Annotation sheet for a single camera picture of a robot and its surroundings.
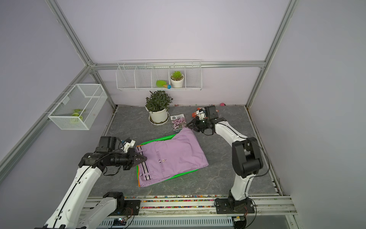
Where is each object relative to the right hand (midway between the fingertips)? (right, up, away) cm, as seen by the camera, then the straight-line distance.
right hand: (187, 124), depth 89 cm
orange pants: (-23, -28, -19) cm, 41 cm away
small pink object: (+31, +16, +35) cm, 49 cm away
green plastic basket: (-14, -9, +1) cm, 17 cm away
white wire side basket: (-60, +17, -1) cm, 63 cm away
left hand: (-20, -17, -19) cm, 32 cm away
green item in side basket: (-58, +5, -15) cm, 60 cm away
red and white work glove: (+5, +7, +26) cm, 27 cm away
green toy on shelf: (-17, +29, +11) cm, 35 cm away
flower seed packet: (-7, +1, +21) cm, 22 cm away
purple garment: (-11, -19, -10) cm, 24 cm away
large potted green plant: (-21, +13, +8) cm, 26 cm away
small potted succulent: (-7, +30, +2) cm, 30 cm away
